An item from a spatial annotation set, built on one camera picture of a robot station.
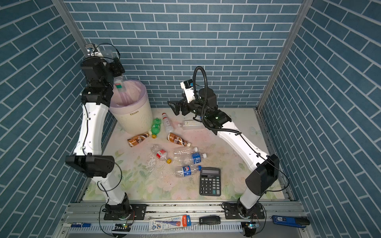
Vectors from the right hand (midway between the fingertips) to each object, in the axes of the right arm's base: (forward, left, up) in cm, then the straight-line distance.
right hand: (173, 97), depth 68 cm
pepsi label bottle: (-20, -5, -37) cm, 42 cm away
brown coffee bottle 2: (0, +2, -36) cm, 37 cm away
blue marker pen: (-49, +41, -39) cm, 75 cm away
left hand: (+10, +30, +13) cm, 34 cm away
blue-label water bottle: (-12, -10, -36) cm, 39 cm away
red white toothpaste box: (-44, -1, -40) cm, 60 cm away
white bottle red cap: (+11, +11, -37) cm, 40 cm away
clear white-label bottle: (+14, -6, -37) cm, 40 cm away
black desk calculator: (-24, -20, -40) cm, 51 cm away
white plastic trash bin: (+5, +28, -27) cm, 40 cm away
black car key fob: (-42, -20, -39) cm, 61 cm away
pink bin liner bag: (+26, +38, -27) cm, 53 cm away
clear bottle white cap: (-6, -3, -41) cm, 41 cm away
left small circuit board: (-48, +23, -44) cm, 69 cm away
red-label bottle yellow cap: (-11, +11, -36) cm, 39 cm away
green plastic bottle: (+8, +19, -36) cm, 41 cm away
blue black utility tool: (-38, -65, -45) cm, 88 cm away
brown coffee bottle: (-2, +29, -36) cm, 46 cm away
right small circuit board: (-42, -41, -43) cm, 73 cm away
